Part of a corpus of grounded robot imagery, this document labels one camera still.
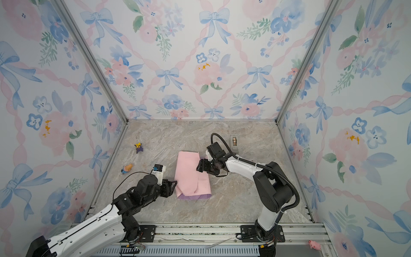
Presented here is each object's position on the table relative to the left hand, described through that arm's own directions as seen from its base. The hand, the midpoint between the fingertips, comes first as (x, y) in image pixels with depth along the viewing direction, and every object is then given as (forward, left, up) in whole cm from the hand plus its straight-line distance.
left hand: (174, 181), depth 80 cm
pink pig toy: (-26, -63, -7) cm, 69 cm away
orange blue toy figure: (+10, +30, -7) cm, 33 cm away
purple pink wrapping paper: (-1, -8, -1) cm, 8 cm away
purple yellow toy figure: (+26, +28, -7) cm, 39 cm away
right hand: (+9, -13, -5) cm, 17 cm away
